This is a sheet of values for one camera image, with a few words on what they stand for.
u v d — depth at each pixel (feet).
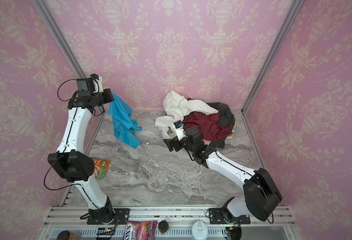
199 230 2.18
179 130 2.28
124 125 2.73
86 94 2.01
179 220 2.40
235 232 2.39
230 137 3.34
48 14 2.35
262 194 1.36
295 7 2.25
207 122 3.39
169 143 2.30
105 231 2.39
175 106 3.38
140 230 2.24
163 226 2.06
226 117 3.67
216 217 2.39
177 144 2.33
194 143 2.03
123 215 2.45
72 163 1.56
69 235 2.05
